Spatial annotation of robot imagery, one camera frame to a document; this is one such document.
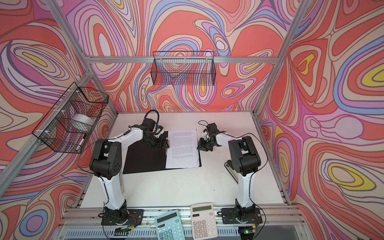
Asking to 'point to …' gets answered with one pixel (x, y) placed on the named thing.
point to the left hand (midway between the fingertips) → (165, 145)
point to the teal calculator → (169, 226)
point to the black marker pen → (80, 143)
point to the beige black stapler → (229, 164)
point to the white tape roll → (83, 118)
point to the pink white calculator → (203, 221)
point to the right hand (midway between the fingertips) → (199, 150)
